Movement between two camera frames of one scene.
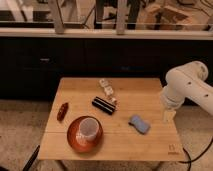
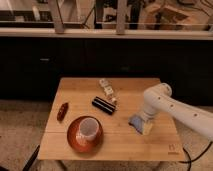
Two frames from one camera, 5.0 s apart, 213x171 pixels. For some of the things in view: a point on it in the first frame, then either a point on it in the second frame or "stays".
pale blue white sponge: (139, 124) stays
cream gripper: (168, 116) to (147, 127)
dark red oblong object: (62, 111) stays
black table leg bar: (32, 158) stays
